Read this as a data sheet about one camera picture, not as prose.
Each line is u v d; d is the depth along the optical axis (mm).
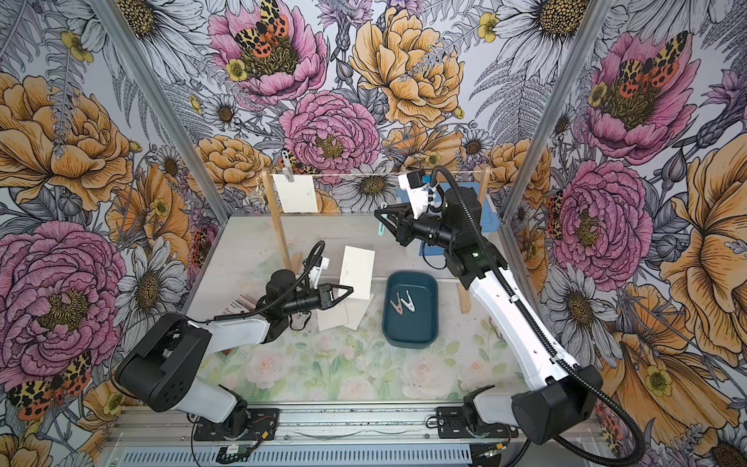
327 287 763
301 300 745
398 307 941
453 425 734
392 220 650
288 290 703
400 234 569
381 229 654
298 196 745
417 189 559
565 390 379
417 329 903
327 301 774
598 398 368
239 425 676
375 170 1118
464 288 525
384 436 745
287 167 669
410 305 948
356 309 943
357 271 848
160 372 444
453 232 521
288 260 944
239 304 922
